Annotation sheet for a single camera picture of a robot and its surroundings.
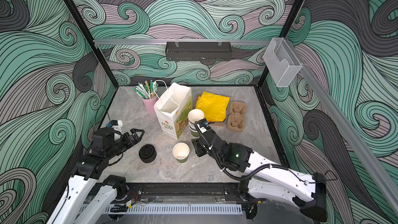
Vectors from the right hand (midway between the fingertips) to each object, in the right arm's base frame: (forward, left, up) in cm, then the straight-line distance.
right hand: (194, 141), depth 69 cm
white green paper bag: (+16, +9, +5) cm, 19 cm away
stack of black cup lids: (0, +25, -15) cm, 29 cm away
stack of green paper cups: (+17, 0, -4) cm, 17 cm away
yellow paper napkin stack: (+32, -13, -17) cm, 39 cm away
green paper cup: (+2, +8, -17) cm, 18 cm away
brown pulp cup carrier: (+21, -26, -16) cm, 37 cm away
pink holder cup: (+30, +29, -10) cm, 43 cm away
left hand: (+5, +26, -1) cm, 27 cm away
